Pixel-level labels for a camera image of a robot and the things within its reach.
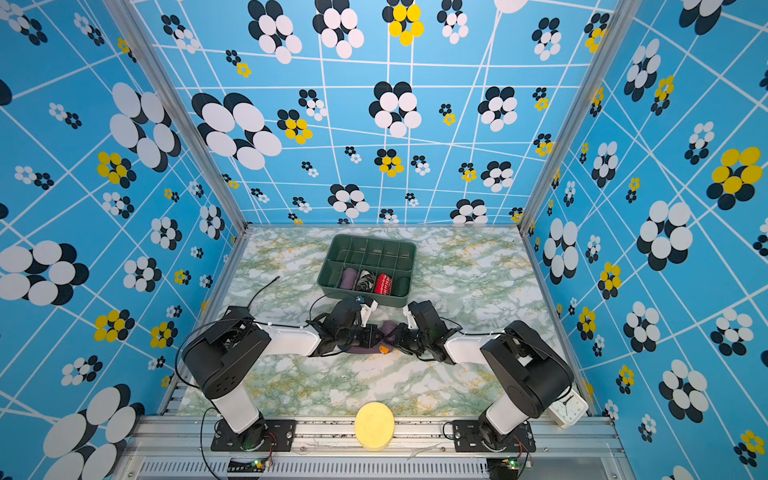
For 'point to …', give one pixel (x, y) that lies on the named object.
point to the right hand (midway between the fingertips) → (387, 341)
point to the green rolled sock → (400, 286)
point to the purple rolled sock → (348, 280)
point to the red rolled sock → (383, 284)
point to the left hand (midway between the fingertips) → (387, 338)
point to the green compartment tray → (395, 258)
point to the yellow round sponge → (374, 426)
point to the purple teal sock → (388, 329)
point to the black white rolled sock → (366, 281)
